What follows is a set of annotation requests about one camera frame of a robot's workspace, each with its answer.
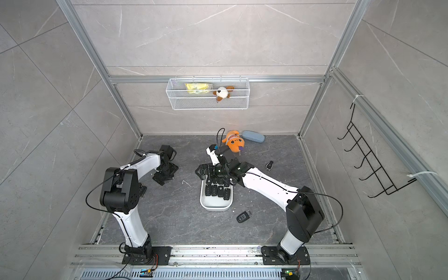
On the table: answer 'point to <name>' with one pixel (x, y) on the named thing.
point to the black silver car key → (244, 216)
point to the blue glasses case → (253, 136)
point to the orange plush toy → (234, 141)
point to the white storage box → (214, 202)
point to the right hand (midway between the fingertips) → (204, 170)
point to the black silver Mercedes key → (269, 165)
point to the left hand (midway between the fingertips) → (172, 172)
